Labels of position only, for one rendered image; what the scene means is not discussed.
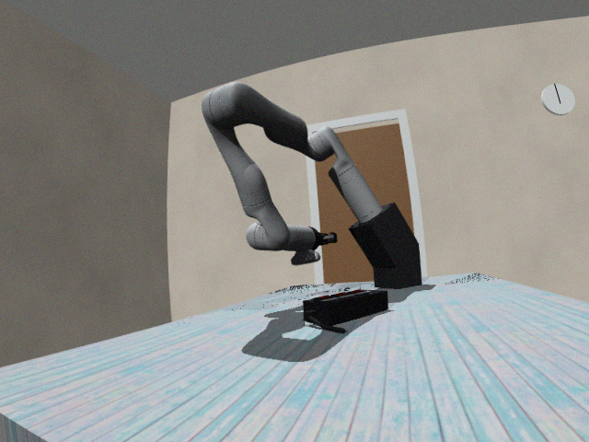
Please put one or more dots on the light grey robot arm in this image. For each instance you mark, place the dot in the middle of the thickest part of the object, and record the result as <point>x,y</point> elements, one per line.
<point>237,103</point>

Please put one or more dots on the black power strip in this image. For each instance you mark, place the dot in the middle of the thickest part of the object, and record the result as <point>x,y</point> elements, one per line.
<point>344,306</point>

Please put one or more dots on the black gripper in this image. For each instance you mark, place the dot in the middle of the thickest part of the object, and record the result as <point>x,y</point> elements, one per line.
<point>323,238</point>

